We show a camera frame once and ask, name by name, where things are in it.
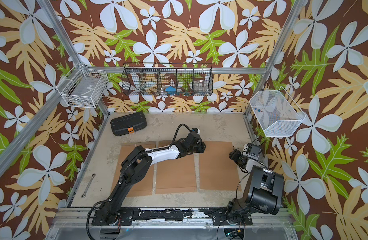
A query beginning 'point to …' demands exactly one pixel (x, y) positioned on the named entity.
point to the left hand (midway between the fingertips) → (206, 144)
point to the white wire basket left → (83, 88)
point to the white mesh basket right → (276, 112)
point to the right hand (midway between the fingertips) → (233, 154)
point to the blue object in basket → (170, 90)
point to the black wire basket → (175, 79)
